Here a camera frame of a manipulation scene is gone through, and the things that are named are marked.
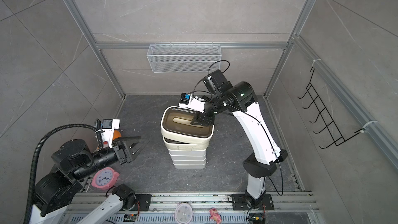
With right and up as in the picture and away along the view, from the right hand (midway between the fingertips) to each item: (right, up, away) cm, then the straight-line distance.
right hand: (197, 115), depth 62 cm
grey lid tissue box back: (-5, -18, +8) cm, 20 cm away
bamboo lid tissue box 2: (-4, -24, +14) cm, 28 cm away
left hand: (-18, -8, -9) cm, 21 cm away
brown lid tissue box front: (-10, -12, 0) cm, 16 cm away
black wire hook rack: (+57, -6, +2) cm, 58 cm away
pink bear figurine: (+8, -45, +6) cm, 46 cm away
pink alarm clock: (-48, -34, +16) cm, 61 cm away
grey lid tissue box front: (-4, -20, +9) cm, 23 cm away
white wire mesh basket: (-10, +36, +38) cm, 53 cm away
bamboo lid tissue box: (-5, -28, +18) cm, 33 cm away
